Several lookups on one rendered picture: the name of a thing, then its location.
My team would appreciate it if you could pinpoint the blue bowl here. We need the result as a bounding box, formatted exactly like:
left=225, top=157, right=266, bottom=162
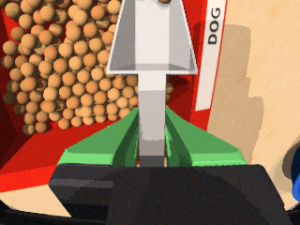
left=291, top=145, right=300, bottom=202

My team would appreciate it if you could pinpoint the red cardboard food box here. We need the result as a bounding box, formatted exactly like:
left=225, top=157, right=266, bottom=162
left=0, top=0, right=228, bottom=193

